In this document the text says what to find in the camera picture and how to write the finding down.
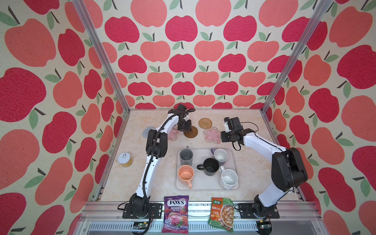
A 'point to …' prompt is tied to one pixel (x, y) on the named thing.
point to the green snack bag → (222, 213)
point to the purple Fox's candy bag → (176, 214)
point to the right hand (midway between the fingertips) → (224, 137)
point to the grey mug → (186, 155)
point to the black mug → (210, 166)
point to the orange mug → (185, 174)
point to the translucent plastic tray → (200, 182)
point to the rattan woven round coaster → (205, 123)
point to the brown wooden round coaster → (192, 133)
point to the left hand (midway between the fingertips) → (192, 131)
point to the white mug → (229, 177)
